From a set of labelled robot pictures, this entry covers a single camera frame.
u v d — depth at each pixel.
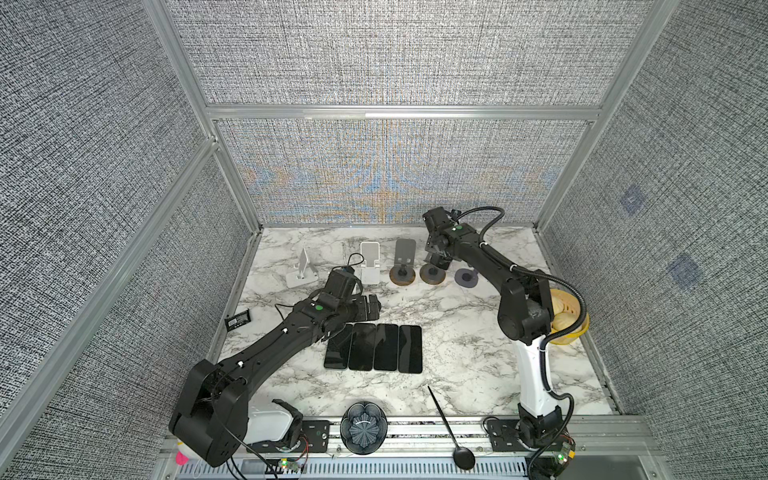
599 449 0.73
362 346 1.08
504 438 0.73
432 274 1.05
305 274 1.00
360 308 0.75
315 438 0.74
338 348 0.91
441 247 0.74
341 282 0.64
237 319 0.92
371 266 1.04
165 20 0.70
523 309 0.57
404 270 1.04
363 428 0.74
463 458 0.71
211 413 0.40
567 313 0.92
